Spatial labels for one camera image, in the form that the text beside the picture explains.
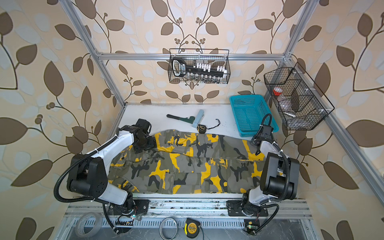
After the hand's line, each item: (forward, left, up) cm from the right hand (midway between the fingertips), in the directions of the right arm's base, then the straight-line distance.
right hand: (261, 145), depth 92 cm
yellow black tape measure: (-40, +44, -2) cm, 59 cm away
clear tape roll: (-37, +95, -2) cm, 102 cm away
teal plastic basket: (+32, -1, -4) cm, 32 cm away
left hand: (0, +67, +3) cm, 68 cm away
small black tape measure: (+15, +36, -2) cm, 39 cm away
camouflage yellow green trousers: (-8, +44, -3) cm, 45 cm away
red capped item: (+17, -5, +29) cm, 34 cm away
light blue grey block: (+26, +38, -4) cm, 46 cm away
